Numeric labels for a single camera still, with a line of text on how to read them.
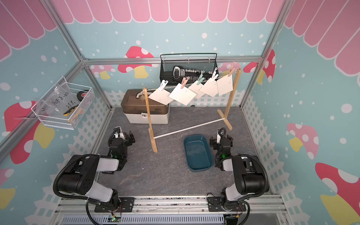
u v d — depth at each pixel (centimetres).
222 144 74
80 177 45
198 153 134
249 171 51
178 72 90
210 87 78
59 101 68
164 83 67
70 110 67
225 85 79
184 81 70
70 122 64
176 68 91
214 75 74
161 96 71
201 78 71
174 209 74
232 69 76
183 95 73
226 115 107
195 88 75
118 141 73
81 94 80
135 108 104
